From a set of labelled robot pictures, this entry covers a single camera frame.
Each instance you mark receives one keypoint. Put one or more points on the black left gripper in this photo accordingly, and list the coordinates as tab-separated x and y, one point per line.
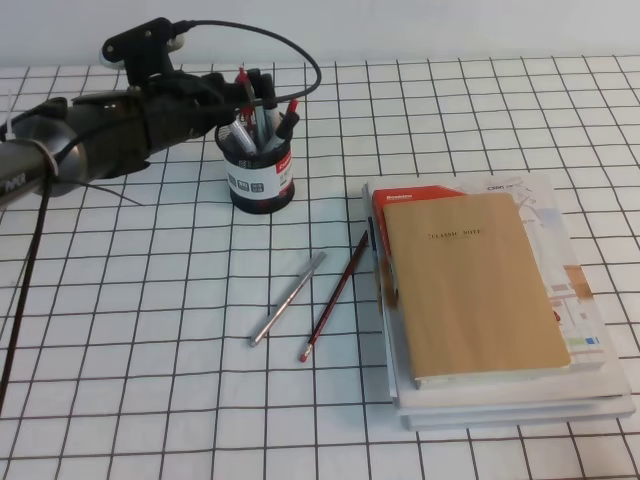
174	107

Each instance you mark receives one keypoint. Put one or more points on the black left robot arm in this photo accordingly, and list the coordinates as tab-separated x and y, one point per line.
111	134

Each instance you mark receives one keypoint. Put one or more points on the red compass in holder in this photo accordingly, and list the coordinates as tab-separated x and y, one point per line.
247	112

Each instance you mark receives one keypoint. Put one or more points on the grey marker in holder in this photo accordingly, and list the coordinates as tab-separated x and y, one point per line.
243	138

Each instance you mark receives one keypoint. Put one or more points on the red capped pen in holder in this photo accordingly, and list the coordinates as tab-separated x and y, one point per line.
284	128

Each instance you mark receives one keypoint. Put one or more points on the black mesh pen holder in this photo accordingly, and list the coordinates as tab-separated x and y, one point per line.
258	184

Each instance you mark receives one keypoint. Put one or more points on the silver grey pen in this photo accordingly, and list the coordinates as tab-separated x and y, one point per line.
289	295

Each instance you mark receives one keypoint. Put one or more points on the red and white book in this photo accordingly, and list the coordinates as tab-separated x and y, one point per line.
394	208

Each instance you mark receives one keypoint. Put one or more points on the dark red pencil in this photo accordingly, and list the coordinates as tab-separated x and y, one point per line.
336	293

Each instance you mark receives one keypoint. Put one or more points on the tan classic note notebook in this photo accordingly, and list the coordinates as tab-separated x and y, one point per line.
472	300

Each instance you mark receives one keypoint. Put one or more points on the white illustrated magazine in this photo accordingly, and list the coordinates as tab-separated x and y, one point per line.
551	246

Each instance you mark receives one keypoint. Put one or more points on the white bottom book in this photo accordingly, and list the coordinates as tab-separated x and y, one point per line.
602	393

